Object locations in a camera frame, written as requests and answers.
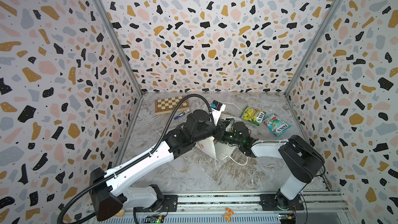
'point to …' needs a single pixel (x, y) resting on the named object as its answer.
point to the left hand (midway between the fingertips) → (232, 122)
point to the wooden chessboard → (168, 106)
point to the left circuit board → (156, 219)
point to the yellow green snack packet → (253, 115)
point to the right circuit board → (285, 219)
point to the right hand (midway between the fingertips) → (210, 133)
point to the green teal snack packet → (276, 124)
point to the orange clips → (227, 215)
